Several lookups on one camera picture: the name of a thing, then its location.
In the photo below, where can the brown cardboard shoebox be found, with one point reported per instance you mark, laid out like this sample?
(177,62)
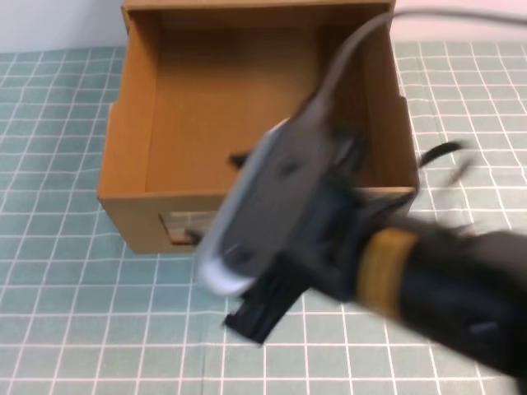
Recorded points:
(203,80)

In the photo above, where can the cyan checked tablecloth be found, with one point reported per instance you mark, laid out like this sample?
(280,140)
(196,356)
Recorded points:
(82,314)

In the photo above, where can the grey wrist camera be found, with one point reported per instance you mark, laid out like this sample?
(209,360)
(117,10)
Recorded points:
(273,188)

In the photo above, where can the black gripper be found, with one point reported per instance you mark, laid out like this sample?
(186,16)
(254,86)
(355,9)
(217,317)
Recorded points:
(324,251)

